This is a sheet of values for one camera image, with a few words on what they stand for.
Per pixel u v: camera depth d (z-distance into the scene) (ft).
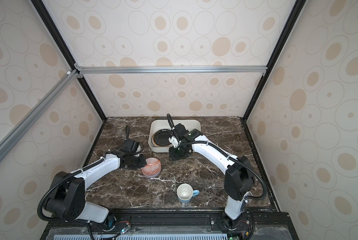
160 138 3.41
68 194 1.40
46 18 2.30
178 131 2.17
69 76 2.77
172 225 2.42
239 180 1.49
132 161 2.39
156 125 3.67
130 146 2.32
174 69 2.94
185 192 2.72
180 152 2.30
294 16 2.30
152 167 2.94
